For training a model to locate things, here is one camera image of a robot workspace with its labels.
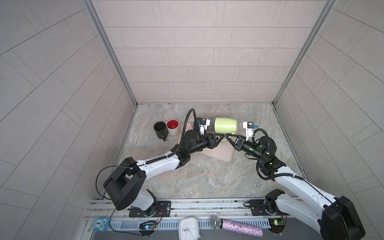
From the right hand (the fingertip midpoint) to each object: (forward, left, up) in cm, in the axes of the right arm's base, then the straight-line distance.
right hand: (225, 138), depth 72 cm
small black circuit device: (-34, -21, -24) cm, 46 cm away
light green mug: (+3, 0, +6) cm, 7 cm away
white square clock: (-33, +20, -18) cm, 42 cm away
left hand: (0, -1, +1) cm, 1 cm away
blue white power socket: (-29, +59, -18) cm, 68 cm away
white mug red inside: (+23, +30, -17) cm, 41 cm away
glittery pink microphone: (-31, +8, -18) cm, 37 cm away
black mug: (+17, +36, -14) cm, 42 cm away
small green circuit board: (-31, +38, -18) cm, 52 cm away
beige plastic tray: (+2, -1, -18) cm, 18 cm away
